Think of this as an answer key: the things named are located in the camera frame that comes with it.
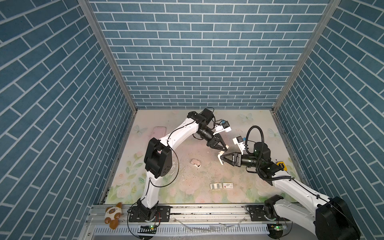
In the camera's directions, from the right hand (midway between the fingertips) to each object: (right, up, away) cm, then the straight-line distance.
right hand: (221, 157), depth 74 cm
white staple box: (+5, -18, +8) cm, 20 cm away
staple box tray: (-2, -18, +8) cm, 20 cm away
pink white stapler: (0, +2, -1) cm, 2 cm away
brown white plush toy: (-53, -27, -3) cm, 60 cm away
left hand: (+2, +4, 0) cm, 5 cm away
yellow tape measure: (+39, -9, +14) cm, 42 cm away
